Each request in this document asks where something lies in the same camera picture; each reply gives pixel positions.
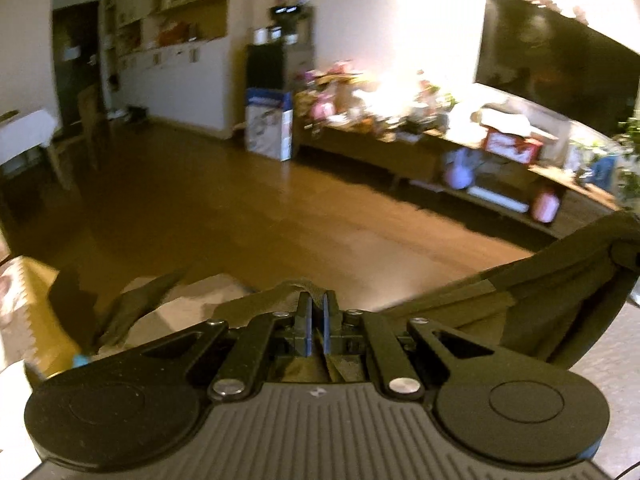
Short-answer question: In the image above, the black wall television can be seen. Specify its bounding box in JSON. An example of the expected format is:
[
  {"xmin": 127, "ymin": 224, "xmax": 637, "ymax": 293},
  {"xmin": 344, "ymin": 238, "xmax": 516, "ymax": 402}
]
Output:
[{"xmin": 475, "ymin": 0, "xmax": 639, "ymax": 136}]

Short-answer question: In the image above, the white-clothed dining table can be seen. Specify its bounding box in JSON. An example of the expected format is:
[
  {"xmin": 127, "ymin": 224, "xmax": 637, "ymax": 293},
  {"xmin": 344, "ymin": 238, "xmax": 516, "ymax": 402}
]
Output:
[{"xmin": 0, "ymin": 108, "xmax": 58, "ymax": 165}]

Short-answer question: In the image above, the white flat device on shelf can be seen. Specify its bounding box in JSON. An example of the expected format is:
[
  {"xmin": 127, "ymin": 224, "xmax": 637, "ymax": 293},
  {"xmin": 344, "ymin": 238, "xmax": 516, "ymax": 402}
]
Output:
[{"xmin": 466, "ymin": 186, "xmax": 529, "ymax": 214}]

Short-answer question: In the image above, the white and blue cardboard box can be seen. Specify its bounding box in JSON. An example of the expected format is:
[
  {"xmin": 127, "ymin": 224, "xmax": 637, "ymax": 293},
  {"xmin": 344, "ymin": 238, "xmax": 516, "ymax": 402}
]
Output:
[{"xmin": 245, "ymin": 88, "xmax": 293, "ymax": 162}]

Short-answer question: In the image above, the brown and black shirt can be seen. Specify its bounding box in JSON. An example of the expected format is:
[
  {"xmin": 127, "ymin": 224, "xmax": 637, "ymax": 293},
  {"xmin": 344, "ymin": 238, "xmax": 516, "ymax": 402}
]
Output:
[{"xmin": 96, "ymin": 210, "xmax": 640, "ymax": 371}]

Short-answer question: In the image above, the red gift box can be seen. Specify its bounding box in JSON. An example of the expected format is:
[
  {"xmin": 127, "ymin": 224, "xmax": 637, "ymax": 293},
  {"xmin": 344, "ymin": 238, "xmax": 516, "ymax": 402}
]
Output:
[{"xmin": 483, "ymin": 129, "xmax": 544, "ymax": 166}]

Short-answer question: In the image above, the green potted plant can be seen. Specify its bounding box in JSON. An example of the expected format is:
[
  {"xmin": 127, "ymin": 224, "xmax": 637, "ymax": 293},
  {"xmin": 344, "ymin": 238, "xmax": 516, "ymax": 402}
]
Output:
[{"xmin": 614, "ymin": 117, "xmax": 640, "ymax": 214}]

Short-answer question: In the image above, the pink case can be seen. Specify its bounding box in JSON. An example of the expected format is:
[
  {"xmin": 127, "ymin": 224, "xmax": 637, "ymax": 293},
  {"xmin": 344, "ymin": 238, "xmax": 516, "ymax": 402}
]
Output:
[{"xmin": 530, "ymin": 188, "xmax": 561, "ymax": 224}]

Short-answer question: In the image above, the black small fridge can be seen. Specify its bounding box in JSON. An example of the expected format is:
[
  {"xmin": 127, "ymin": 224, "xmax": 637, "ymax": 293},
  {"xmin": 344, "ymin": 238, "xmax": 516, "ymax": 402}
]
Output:
[{"xmin": 246, "ymin": 41, "xmax": 314, "ymax": 92}]

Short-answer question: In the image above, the wooden chair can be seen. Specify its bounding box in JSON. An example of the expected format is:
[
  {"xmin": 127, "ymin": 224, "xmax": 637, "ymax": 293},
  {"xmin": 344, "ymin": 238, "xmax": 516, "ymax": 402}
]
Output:
[{"xmin": 46, "ymin": 84, "xmax": 106, "ymax": 191}]

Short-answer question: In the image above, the purple kettlebell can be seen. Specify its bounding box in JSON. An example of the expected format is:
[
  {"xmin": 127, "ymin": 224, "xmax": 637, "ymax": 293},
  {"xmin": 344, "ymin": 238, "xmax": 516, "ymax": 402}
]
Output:
[{"xmin": 442, "ymin": 148, "xmax": 474, "ymax": 191}]

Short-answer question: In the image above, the long wooden TV cabinet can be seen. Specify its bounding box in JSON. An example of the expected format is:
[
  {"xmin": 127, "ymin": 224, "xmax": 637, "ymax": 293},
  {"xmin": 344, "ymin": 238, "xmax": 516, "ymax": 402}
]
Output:
[{"xmin": 293, "ymin": 118, "xmax": 620, "ymax": 238}]

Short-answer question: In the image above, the white built-in cabinet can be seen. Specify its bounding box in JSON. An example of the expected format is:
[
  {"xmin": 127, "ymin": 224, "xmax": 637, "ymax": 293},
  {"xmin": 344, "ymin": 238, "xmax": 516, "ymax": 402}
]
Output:
[{"xmin": 101, "ymin": 0, "xmax": 230, "ymax": 139}]

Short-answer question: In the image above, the gold floral lace tablecloth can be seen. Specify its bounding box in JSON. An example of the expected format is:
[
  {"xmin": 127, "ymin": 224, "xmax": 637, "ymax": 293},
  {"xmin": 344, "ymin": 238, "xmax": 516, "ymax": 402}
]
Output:
[{"xmin": 1, "ymin": 256, "xmax": 79, "ymax": 377}]

